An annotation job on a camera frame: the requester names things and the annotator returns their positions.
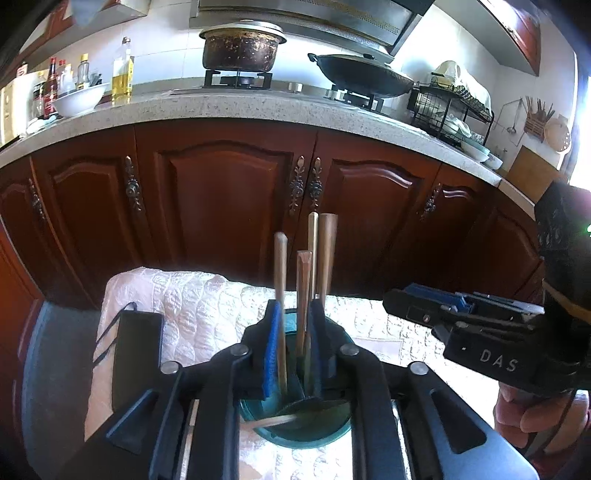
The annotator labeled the teal bowl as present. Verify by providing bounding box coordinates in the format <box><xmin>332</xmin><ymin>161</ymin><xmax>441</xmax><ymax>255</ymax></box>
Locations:
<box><xmin>238</xmin><ymin>307</ymin><xmax>355</xmax><ymax>449</ymax></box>

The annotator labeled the wooden cutting board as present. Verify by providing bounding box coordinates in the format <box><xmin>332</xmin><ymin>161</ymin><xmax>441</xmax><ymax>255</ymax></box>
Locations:
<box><xmin>508</xmin><ymin>145</ymin><xmax>571</xmax><ymax>190</ymax></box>

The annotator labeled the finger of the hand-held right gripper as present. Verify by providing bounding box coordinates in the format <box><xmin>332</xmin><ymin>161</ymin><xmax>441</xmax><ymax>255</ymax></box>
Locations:
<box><xmin>382</xmin><ymin>289</ymin><xmax>468</xmax><ymax>329</ymax></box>
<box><xmin>405</xmin><ymin>284</ymin><xmax>546</xmax><ymax>315</ymax></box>

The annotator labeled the black wire dish rack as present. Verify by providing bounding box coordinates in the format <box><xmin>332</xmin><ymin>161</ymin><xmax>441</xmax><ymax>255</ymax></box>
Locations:
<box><xmin>409</xmin><ymin>82</ymin><xmax>495</xmax><ymax>148</ymax></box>

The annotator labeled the hanging metal ladle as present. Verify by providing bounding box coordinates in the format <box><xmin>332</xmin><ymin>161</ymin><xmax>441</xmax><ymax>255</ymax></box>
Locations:
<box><xmin>501</xmin><ymin>100</ymin><xmax>525</xmax><ymax>136</ymax></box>

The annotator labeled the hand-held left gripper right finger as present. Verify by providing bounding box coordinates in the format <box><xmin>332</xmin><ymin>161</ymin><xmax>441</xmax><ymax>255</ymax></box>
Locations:
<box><xmin>305</xmin><ymin>299</ymin><xmax>541</xmax><ymax>480</ymax></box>

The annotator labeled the speckled stone countertop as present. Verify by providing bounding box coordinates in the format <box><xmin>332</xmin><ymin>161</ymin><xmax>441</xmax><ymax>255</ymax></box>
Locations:
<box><xmin>0</xmin><ymin>88</ymin><xmax>539</xmax><ymax>217</ymax></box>

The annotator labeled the gas stove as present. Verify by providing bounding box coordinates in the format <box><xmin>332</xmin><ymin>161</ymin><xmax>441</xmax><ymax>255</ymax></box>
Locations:
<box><xmin>171</xmin><ymin>68</ymin><xmax>393</xmax><ymax>112</ymax></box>

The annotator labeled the white box container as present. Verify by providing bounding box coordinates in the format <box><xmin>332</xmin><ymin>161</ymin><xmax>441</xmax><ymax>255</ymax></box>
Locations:
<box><xmin>0</xmin><ymin>74</ymin><xmax>35</xmax><ymax>146</ymax></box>

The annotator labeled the wall chopstick holder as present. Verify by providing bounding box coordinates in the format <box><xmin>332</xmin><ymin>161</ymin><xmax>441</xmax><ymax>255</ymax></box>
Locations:
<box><xmin>524</xmin><ymin>96</ymin><xmax>557</xmax><ymax>138</ymax></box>

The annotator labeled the tan wooden chopstick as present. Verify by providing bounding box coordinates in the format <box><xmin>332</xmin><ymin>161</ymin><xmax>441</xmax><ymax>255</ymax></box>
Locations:
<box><xmin>274</xmin><ymin>232</ymin><xmax>289</xmax><ymax>395</ymax></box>

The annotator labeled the person's right hand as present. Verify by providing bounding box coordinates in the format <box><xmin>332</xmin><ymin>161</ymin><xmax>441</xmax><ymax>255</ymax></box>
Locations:
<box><xmin>492</xmin><ymin>384</ymin><xmax>590</xmax><ymax>459</ymax></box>

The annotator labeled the ornate metal cabinet handle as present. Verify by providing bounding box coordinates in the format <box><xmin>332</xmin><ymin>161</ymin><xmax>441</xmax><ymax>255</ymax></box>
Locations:
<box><xmin>289</xmin><ymin>156</ymin><xmax>306</xmax><ymax>217</ymax></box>
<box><xmin>28</xmin><ymin>178</ymin><xmax>46</xmax><ymax>222</ymax></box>
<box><xmin>308</xmin><ymin>157</ymin><xmax>324</xmax><ymax>212</ymax></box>
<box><xmin>420</xmin><ymin>182</ymin><xmax>443</xmax><ymax>221</ymax></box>
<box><xmin>124</xmin><ymin>156</ymin><xmax>143</xmax><ymax>213</ymax></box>

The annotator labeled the window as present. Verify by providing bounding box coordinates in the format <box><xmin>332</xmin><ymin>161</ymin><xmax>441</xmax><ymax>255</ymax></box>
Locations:
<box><xmin>570</xmin><ymin>51</ymin><xmax>591</xmax><ymax>185</ymax></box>

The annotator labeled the brown wooden chopstick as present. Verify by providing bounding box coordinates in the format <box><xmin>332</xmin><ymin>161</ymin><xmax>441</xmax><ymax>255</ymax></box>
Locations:
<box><xmin>315</xmin><ymin>213</ymin><xmax>339</xmax><ymax>303</ymax></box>

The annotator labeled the brown wooden cabinet door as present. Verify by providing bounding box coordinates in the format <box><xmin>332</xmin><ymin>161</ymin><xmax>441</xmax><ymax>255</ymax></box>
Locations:
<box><xmin>0</xmin><ymin>157</ymin><xmax>65</xmax><ymax>305</ymax></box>
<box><xmin>480</xmin><ymin>189</ymin><xmax>548</xmax><ymax>305</ymax></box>
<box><xmin>134</xmin><ymin>124</ymin><xmax>319</xmax><ymax>287</ymax></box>
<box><xmin>416</xmin><ymin>164</ymin><xmax>502</xmax><ymax>296</ymax></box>
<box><xmin>30</xmin><ymin>127</ymin><xmax>160</xmax><ymax>282</ymax></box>
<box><xmin>309</xmin><ymin>129</ymin><xmax>441</xmax><ymax>296</ymax></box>

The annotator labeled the white quilted tablecloth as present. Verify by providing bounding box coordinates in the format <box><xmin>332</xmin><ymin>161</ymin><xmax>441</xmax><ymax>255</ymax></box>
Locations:
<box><xmin>85</xmin><ymin>267</ymin><xmax>502</xmax><ymax>480</ymax></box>

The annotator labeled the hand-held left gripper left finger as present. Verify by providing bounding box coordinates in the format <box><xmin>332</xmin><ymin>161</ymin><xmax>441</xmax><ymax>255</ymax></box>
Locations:
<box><xmin>60</xmin><ymin>299</ymin><xmax>287</xmax><ymax>480</ymax></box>

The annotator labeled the black case with strap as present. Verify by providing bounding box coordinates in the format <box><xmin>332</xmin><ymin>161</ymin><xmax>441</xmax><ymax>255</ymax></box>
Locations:
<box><xmin>95</xmin><ymin>302</ymin><xmax>165</xmax><ymax>398</ymax></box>

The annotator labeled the red wall cabinet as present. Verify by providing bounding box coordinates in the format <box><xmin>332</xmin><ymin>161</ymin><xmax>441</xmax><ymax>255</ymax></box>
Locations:
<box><xmin>480</xmin><ymin>0</ymin><xmax>543</xmax><ymax>77</ymax></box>

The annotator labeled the light bamboo chopstick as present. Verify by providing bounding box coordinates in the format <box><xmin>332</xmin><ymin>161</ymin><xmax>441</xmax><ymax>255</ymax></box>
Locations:
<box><xmin>308</xmin><ymin>211</ymin><xmax>319</xmax><ymax>301</ymax></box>

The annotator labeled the black wok with lid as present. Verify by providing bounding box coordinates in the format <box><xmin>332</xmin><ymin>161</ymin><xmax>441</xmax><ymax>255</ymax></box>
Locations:
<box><xmin>308</xmin><ymin>52</ymin><xmax>415</xmax><ymax>99</ymax></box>

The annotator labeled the clear bottle with yellow cap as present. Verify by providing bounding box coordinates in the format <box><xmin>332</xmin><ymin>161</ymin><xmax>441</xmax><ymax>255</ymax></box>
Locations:
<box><xmin>76</xmin><ymin>54</ymin><xmax>92</xmax><ymax>90</ymax></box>

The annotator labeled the steel range hood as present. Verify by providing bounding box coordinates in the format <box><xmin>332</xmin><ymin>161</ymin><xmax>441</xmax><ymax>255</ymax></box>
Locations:
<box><xmin>189</xmin><ymin>0</ymin><xmax>435</xmax><ymax>56</ymax></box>

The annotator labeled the pale green bowl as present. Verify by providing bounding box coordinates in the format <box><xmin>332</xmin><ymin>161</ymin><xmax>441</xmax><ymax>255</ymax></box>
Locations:
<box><xmin>459</xmin><ymin>138</ymin><xmax>491</xmax><ymax>162</ymax></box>

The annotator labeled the yellow cooking oil bottle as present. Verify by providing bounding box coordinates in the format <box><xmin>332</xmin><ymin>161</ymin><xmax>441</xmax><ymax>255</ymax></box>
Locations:
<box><xmin>112</xmin><ymin>37</ymin><xmax>136</xmax><ymax>97</ymax></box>

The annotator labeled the red label sauce bottle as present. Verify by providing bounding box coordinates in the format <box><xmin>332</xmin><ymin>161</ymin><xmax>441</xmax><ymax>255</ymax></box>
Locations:
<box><xmin>44</xmin><ymin>56</ymin><xmax>60</xmax><ymax>116</ymax></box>

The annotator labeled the clear seasoning bottle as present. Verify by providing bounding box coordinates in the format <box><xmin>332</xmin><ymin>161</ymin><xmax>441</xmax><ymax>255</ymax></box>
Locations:
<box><xmin>58</xmin><ymin>60</ymin><xmax>75</xmax><ymax>95</ymax></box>

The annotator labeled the dark speckled cooking pot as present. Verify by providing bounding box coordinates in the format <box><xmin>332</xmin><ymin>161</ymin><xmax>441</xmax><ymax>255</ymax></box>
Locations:
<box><xmin>199</xmin><ymin>19</ymin><xmax>288</xmax><ymax>75</ymax></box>

